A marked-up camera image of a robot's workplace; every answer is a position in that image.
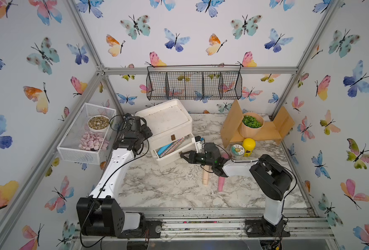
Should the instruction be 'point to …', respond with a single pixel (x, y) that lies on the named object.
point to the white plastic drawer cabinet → (171, 126)
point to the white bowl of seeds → (98, 123)
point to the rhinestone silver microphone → (173, 145)
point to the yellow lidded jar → (248, 144)
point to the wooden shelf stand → (274, 130)
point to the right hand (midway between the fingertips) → (181, 154)
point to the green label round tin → (237, 152)
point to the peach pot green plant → (251, 125)
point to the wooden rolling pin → (205, 175)
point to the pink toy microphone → (221, 179)
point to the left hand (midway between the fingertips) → (149, 127)
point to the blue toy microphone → (164, 148)
